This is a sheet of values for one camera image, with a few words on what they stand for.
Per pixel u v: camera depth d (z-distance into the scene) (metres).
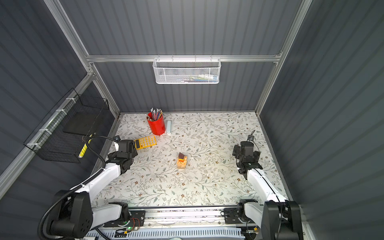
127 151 0.68
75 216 0.41
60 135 0.71
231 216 0.74
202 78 0.92
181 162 0.89
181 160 0.88
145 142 1.02
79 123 0.74
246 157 0.65
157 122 1.00
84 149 0.68
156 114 1.02
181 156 0.87
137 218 0.73
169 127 1.08
